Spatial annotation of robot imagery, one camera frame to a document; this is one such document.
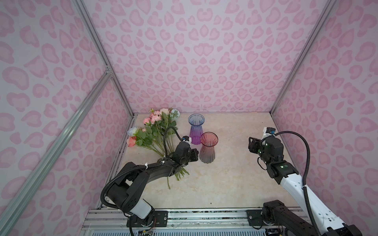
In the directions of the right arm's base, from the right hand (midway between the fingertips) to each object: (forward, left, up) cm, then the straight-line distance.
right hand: (252, 138), depth 80 cm
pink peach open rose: (+8, +75, -16) cm, 77 cm away
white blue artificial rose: (+13, +74, -11) cm, 76 cm away
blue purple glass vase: (+15, +31, -3) cm, 35 cm away
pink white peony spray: (+12, +58, -13) cm, 61 cm away
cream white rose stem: (+21, +51, -11) cm, 57 cm away
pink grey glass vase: (+2, +24, -5) cm, 24 cm away
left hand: (-2, +28, -11) cm, 30 cm away
